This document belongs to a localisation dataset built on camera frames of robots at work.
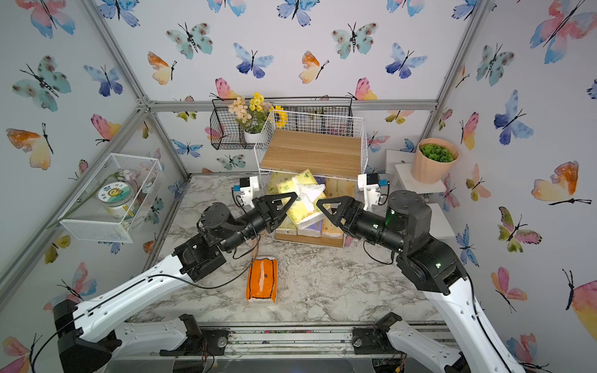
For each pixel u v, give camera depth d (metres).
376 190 0.51
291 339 0.76
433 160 0.77
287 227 0.57
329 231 0.94
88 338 0.39
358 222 0.47
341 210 0.47
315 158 0.70
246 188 0.56
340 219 0.47
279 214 0.53
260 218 0.53
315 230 0.93
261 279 0.80
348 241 0.96
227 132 1.01
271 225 0.53
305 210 0.54
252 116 0.85
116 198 0.65
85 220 0.61
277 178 0.79
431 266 0.38
